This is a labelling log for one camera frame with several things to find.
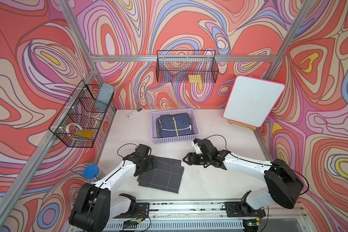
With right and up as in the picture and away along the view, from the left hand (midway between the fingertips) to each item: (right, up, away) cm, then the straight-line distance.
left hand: (150, 167), depth 87 cm
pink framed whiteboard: (+64, +41, +4) cm, 76 cm away
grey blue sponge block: (-24, +44, -6) cm, 51 cm away
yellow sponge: (+28, +55, +4) cm, 62 cm away
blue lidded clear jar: (-25, +3, -18) cm, 31 cm away
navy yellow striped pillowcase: (+15, +25, +17) cm, 34 cm away
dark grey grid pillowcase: (+11, -5, -3) cm, 12 cm away
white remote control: (-20, +34, +28) cm, 48 cm away
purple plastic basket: (+28, +18, +9) cm, 34 cm away
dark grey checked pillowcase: (+4, +19, +14) cm, 24 cm away
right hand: (+23, +3, -3) cm, 24 cm away
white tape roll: (-36, +26, -17) cm, 48 cm away
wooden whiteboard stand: (+70, +23, +15) cm, 76 cm away
